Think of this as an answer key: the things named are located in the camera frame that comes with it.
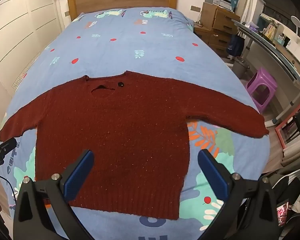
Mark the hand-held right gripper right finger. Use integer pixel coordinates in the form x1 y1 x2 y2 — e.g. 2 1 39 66
197 149 288 240

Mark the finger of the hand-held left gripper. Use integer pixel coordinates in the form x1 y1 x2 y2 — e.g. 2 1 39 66
0 138 17 153

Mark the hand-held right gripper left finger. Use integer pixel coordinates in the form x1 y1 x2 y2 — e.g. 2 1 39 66
14 149 95 240

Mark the dark red knitted sweater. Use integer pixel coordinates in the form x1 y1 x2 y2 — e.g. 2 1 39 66
0 70 270 221

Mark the phone with lit screen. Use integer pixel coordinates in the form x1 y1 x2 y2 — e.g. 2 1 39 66
276 200 290 227

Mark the orange framed board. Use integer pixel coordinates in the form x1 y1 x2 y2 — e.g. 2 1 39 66
275 116 300 145

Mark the purple plastic stool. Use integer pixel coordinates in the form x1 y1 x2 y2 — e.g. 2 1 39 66
245 67 278 113

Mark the grey bucket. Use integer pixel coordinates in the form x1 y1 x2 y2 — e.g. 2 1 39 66
232 59 250 78

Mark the cream wardrobe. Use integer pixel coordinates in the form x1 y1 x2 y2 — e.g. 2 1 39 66
0 0 68 140

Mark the navy tote bag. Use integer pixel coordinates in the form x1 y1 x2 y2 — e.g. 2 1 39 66
227 32 245 57

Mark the grey study desk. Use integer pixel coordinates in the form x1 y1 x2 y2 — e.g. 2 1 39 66
231 19 300 125

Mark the blue printed bedsheet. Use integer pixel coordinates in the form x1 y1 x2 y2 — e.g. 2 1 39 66
0 7 270 240

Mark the wooden chest of drawers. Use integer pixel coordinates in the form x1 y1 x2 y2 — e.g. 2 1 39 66
194 2 240 58

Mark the white desk lamp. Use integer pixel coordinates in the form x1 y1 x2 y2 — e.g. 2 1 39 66
291 16 300 46

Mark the white printer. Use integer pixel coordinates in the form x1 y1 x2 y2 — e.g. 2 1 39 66
205 0 237 12

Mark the black cable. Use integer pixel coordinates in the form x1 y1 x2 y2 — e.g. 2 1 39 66
0 172 19 200

